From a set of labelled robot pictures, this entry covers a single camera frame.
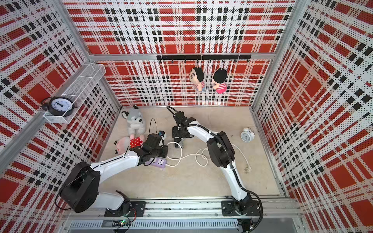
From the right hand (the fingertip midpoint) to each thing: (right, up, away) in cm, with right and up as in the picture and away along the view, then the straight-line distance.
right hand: (180, 133), depth 98 cm
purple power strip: (-12, -17, -10) cm, 23 cm away
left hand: (-6, -9, -8) cm, 14 cm away
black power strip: (+1, -6, -4) cm, 7 cm away
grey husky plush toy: (-29, +9, -5) cm, 31 cm away
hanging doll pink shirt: (+27, +40, 0) cm, 48 cm away
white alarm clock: (+45, -1, -3) cm, 45 cm away
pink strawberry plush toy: (-36, -6, -7) cm, 37 cm away
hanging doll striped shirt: (+11, +37, -7) cm, 39 cm away
